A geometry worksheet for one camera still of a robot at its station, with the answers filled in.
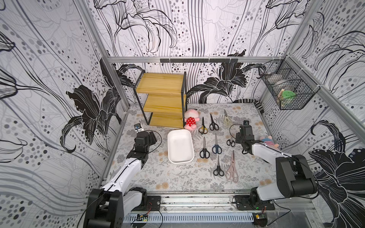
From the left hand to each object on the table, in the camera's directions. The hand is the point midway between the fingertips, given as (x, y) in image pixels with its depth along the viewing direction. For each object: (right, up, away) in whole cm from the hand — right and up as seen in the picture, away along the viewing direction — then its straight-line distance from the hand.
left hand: (150, 135), depth 87 cm
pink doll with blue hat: (+76, -5, +1) cm, 76 cm away
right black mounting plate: (+52, -33, -16) cm, 63 cm away
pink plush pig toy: (+26, +11, +16) cm, 33 cm away
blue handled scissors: (+43, -10, +6) cm, 45 cm away
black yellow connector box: (+60, -40, -17) cm, 74 cm away
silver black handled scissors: (+35, -12, +3) cm, 37 cm away
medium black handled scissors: (+42, -21, -4) cm, 47 cm away
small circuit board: (0, -41, -16) cm, 43 cm away
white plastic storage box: (+19, -8, +6) cm, 21 cm away
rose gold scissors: (+50, -21, -4) cm, 55 cm away
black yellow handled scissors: (+35, +2, +16) cm, 39 cm away
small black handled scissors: (+54, -6, +8) cm, 54 cm away
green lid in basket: (+80, +25, -9) cm, 84 cm away
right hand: (+62, +1, +7) cm, 62 cm away
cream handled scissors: (+55, +7, +19) cm, 58 cm away
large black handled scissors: (+43, +5, +17) cm, 47 cm away
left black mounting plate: (+6, -34, -15) cm, 38 cm away
